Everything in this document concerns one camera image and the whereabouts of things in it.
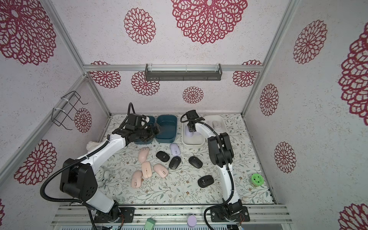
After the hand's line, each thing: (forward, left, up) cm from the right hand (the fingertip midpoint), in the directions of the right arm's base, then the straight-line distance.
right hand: (196, 123), depth 105 cm
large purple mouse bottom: (-5, +6, -5) cm, 9 cm away
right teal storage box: (+6, +22, -7) cm, 24 cm away
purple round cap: (-61, +3, +2) cm, 61 cm away
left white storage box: (-9, 0, -6) cm, 11 cm away
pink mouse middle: (-35, +31, -4) cm, 47 cm away
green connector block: (-62, +24, -4) cm, 66 cm away
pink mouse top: (-23, +36, -4) cm, 43 cm away
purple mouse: (-20, +14, -3) cm, 25 cm away
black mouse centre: (-28, +14, -5) cm, 32 cm away
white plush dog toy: (-20, +69, +2) cm, 72 cm away
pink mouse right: (-35, +22, -3) cm, 41 cm away
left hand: (-18, +22, +12) cm, 31 cm away
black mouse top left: (-25, +22, -3) cm, 34 cm away
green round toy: (-39, -34, -3) cm, 52 cm away
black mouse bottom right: (-40, -5, -4) cm, 41 cm away
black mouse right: (-28, +1, -4) cm, 29 cm away
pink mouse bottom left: (-41, +35, -3) cm, 54 cm away
